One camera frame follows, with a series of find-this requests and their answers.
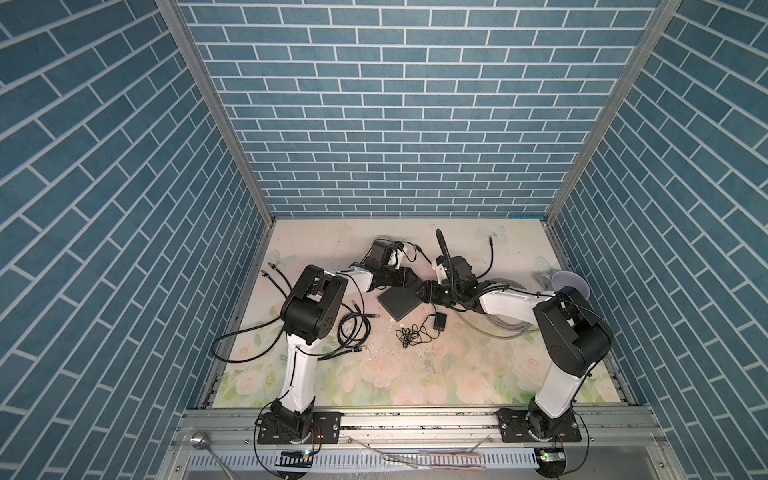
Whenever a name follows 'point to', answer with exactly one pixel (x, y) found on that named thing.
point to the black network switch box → (400, 301)
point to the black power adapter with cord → (429, 329)
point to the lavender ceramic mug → (566, 278)
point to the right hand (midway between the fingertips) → (418, 290)
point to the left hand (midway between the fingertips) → (411, 277)
